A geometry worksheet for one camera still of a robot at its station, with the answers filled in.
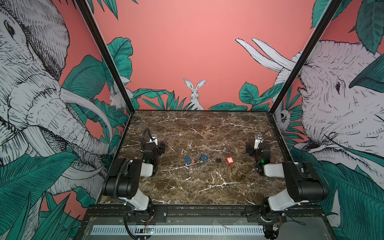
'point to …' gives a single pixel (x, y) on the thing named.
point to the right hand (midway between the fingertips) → (256, 140)
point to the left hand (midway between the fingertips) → (153, 139)
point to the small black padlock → (218, 160)
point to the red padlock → (230, 160)
